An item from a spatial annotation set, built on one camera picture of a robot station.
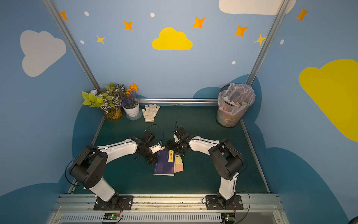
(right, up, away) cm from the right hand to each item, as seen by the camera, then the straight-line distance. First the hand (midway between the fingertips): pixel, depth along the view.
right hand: (169, 149), depth 91 cm
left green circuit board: (-29, -31, -19) cm, 47 cm away
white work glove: (-19, +26, +27) cm, 42 cm away
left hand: (-10, -4, +1) cm, 11 cm away
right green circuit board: (+33, -32, -19) cm, 49 cm away
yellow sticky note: (+6, -6, -3) cm, 9 cm away
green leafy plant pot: (-40, +34, 0) cm, 52 cm away
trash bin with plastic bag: (+49, +33, +16) cm, 61 cm away
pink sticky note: (+6, -10, -7) cm, 13 cm away
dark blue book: (-2, -10, -4) cm, 11 cm away
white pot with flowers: (-28, +31, +6) cm, 43 cm away
